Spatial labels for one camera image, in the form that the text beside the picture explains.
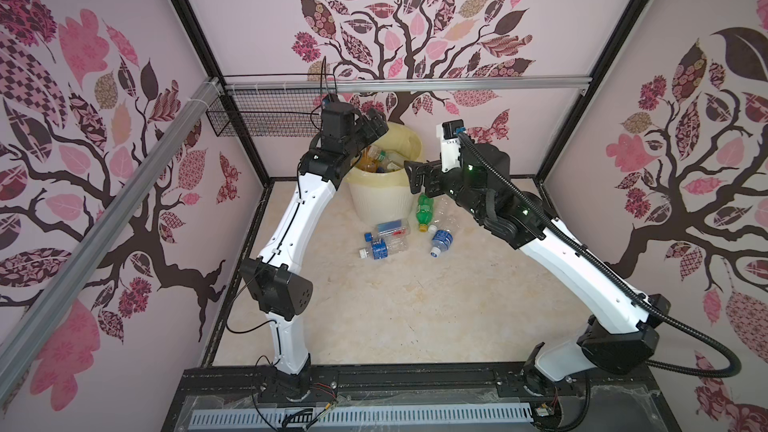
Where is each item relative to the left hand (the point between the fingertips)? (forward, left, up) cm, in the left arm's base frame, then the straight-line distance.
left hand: (375, 124), depth 75 cm
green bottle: (-1, -16, -36) cm, 40 cm away
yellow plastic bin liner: (+17, -8, -19) cm, 26 cm away
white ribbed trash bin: (-5, -1, -22) cm, 23 cm away
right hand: (-16, -12, +4) cm, 20 cm away
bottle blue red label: (-8, -5, -38) cm, 39 cm away
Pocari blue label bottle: (-13, -21, -35) cm, 43 cm away
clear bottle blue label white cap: (-15, -1, -37) cm, 40 cm away
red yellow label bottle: (+8, +3, -19) cm, 21 cm away
